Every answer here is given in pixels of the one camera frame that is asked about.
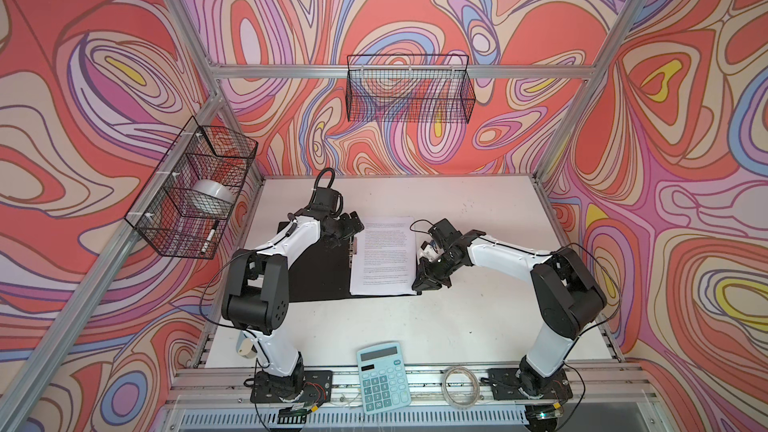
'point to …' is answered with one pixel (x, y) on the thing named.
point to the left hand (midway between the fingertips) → (356, 229)
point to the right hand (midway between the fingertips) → (417, 293)
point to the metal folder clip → (350, 250)
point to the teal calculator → (383, 378)
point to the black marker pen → (210, 237)
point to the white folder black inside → (323, 273)
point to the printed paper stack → (385, 257)
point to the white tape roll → (215, 189)
